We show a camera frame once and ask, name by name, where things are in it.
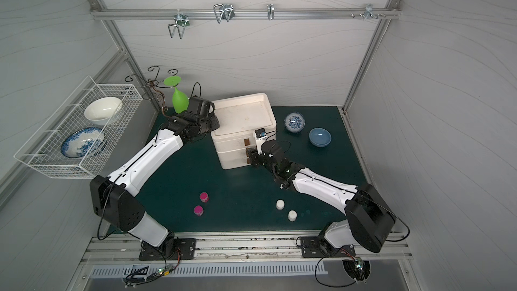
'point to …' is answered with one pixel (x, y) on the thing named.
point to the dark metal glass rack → (154, 90)
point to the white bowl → (101, 110)
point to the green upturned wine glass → (180, 101)
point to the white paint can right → (292, 215)
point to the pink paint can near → (198, 210)
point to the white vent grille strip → (219, 269)
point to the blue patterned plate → (83, 143)
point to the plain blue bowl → (320, 137)
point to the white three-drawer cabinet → (239, 116)
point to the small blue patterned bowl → (294, 122)
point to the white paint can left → (280, 205)
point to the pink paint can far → (204, 197)
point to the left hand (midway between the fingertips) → (216, 121)
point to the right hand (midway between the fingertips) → (252, 145)
